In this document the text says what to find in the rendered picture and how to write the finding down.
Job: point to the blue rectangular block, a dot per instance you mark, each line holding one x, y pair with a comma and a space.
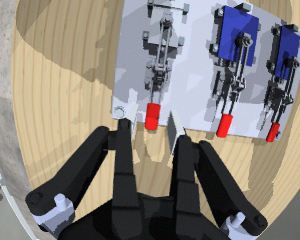
286, 47
231, 26

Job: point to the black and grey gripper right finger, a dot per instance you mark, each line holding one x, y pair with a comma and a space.
234, 214

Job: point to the light grey metal fixture plate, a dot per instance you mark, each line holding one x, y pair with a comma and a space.
195, 69

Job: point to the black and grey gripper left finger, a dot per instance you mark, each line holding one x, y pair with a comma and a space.
52, 204

